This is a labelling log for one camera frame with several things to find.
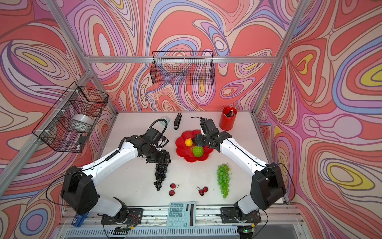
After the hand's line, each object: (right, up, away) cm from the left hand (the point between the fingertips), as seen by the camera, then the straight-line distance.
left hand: (168, 160), depth 81 cm
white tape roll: (-41, +23, -7) cm, 48 cm away
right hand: (+19, +10, +5) cm, 22 cm away
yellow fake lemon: (+11, +8, +16) cm, 21 cm away
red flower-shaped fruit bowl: (+9, +2, +15) cm, 18 cm away
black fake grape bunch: (-5, -9, +3) cm, 11 cm away
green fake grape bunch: (+31, -11, +1) cm, 33 cm away
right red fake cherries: (+19, -17, 0) cm, 25 cm away
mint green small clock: (-1, +21, -9) cm, 23 cm away
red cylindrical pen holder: (+37, +24, +19) cm, 48 cm away
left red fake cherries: (+3, -15, +1) cm, 15 cm away
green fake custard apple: (+17, +3, +10) cm, 20 cm away
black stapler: (+2, +23, +27) cm, 36 cm away
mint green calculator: (+8, -25, -8) cm, 28 cm away
